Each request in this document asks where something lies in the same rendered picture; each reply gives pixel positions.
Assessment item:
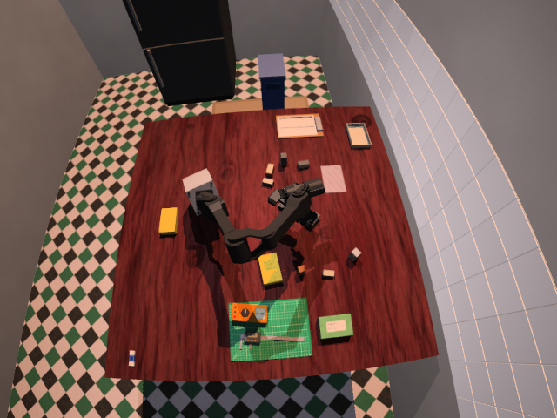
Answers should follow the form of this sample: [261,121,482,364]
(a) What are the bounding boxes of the pink flat rectangular pad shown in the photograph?
[320,165,346,193]

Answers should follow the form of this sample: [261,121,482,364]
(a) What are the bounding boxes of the green cutting mat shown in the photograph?
[229,298,312,361]

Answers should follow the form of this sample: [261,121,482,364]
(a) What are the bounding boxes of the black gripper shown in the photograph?
[268,189,318,229]

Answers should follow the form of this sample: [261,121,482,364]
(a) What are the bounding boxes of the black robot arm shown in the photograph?
[196,178,325,264]

